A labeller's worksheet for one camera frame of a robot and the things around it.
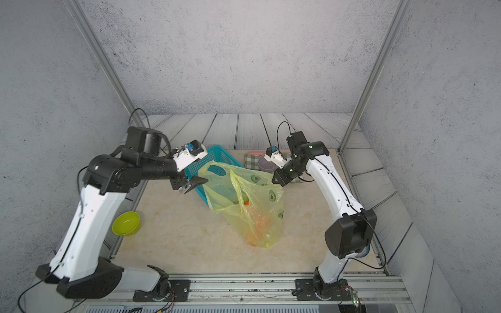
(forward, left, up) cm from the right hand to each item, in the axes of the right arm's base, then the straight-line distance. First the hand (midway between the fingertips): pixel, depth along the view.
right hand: (276, 179), depth 78 cm
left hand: (-7, +24, +16) cm, 30 cm away
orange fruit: (-16, +6, -5) cm, 18 cm away
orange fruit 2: (-12, +11, +2) cm, 16 cm away
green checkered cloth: (+30, +12, -22) cm, 39 cm away
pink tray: (+38, +10, -24) cm, 46 cm away
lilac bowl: (+24, +3, -19) cm, 30 cm away
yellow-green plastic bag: (-11, +9, +2) cm, 14 cm away
